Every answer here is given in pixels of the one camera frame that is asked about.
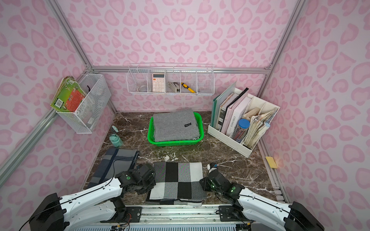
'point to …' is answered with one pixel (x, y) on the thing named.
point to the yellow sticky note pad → (271, 161)
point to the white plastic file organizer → (248, 107)
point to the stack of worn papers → (258, 126)
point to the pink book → (229, 113)
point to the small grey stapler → (172, 86)
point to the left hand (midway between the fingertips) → (157, 182)
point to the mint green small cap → (115, 128)
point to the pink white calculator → (158, 83)
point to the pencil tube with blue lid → (241, 130)
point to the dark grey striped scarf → (114, 161)
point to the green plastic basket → (150, 133)
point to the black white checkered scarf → (178, 183)
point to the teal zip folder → (218, 101)
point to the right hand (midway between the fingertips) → (200, 181)
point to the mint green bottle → (116, 141)
